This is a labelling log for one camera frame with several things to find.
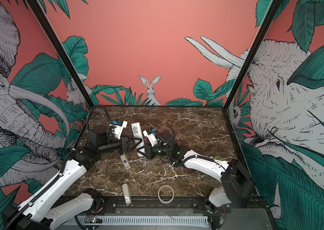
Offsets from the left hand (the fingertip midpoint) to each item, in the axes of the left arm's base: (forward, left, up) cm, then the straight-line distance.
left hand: (136, 138), depth 70 cm
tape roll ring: (-24, -15, -25) cm, 38 cm away
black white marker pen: (-1, +11, -23) cm, 25 cm away
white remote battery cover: (-20, +7, -23) cm, 31 cm away
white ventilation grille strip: (-33, -24, -26) cm, 49 cm away
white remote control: (+3, 0, 0) cm, 3 cm away
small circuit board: (-31, +22, -26) cm, 46 cm away
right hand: (-4, +1, -5) cm, 7 cm away
